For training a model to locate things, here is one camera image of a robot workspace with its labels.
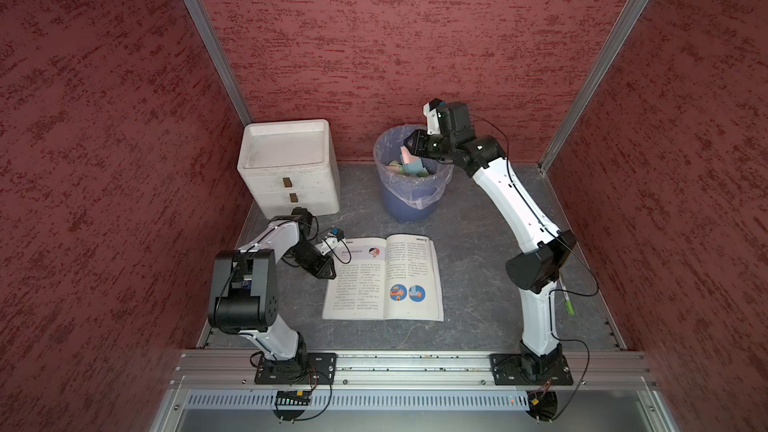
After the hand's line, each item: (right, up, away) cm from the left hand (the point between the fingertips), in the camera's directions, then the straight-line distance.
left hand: (326, 278), depth 87 cm
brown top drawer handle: (-13, +29, +2) cm, 31 cm away
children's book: (+18, 0, 0) cm, 18 cm away
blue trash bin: (+23, +20, +2) cm, 30 cm away
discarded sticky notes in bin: (+27, +34, +14) cm, 46 cm away
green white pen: (+72, -7, -2) cm, 72 cm away
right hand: (+24, +39, -7) cm, 46 cm away
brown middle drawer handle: (-13, +24, +8) cm, 28 cm away
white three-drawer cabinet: (-12, +34, 0) cm, 36 cm away
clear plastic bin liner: (+26, +26, -4) cm, 37 cm away
